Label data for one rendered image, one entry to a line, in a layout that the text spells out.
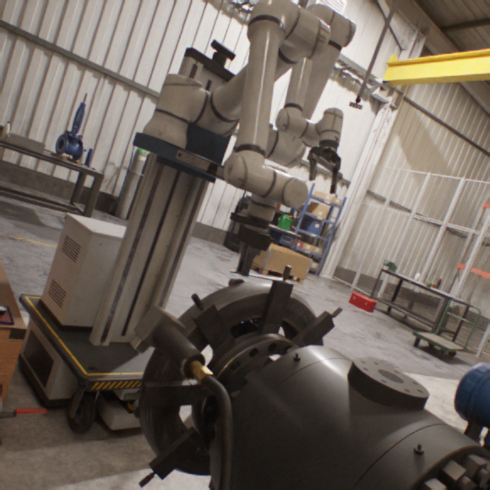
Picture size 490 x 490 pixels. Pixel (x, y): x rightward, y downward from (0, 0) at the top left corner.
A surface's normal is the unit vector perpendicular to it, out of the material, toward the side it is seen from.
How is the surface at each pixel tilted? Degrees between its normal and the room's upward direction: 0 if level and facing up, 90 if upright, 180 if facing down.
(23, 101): 90
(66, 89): 90
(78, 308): 90
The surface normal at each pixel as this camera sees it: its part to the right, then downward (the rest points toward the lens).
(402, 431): 0.01, -0.93
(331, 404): -0.18, -0.87
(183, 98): 0.43, 0.27
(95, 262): 0.65, 0.33
